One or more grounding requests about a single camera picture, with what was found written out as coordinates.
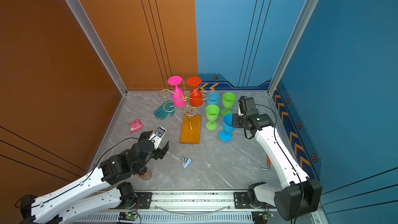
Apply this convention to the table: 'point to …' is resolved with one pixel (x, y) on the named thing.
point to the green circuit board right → (261, 217)
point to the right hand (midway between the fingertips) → (235, 119)
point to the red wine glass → (196, 95)
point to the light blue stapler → (186, 162)
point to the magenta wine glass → (178, 95)
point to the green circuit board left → (128, 216)
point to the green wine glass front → (212, 112)
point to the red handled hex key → (268, 163)
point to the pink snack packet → (136, 125)
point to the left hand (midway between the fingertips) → (160, 136)
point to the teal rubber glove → (162, 111)
